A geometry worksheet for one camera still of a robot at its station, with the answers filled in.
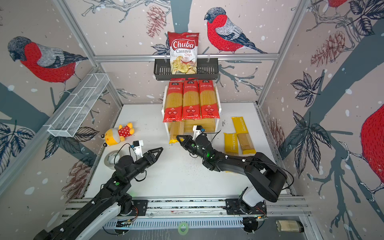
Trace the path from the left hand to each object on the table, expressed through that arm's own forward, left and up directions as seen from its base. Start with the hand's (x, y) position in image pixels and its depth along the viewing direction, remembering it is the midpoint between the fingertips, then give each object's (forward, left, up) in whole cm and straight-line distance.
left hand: (161, 151), depth 74 cm
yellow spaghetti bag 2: (+13, -41, -16) cm, 46 cm away
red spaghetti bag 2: (+20, -16, +17) cm, 31 cm away
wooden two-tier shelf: (+15, -26, +2) cm, 30 cm away
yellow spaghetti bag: (+14, -6, 0) cm, 15 cm away
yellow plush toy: (+17, +36, -13) cm, 42 cm away
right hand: (+6, -6, 0) cm, 9 cm away
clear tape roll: (+4, +34, -17) cm, 39 cm away
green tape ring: (-31, -10, -17) cm, 37 cm away
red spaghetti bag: (+14, -7, +17) cm, 23 cm away
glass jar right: (-30, -60, -14) cm, 68 cm away
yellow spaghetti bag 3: (+14, -51, -16) cm, 55 cm away
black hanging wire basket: (+50, -25, +16) cm, 58 cm away
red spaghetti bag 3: (+18, -24, +17) cm, 35 cm away
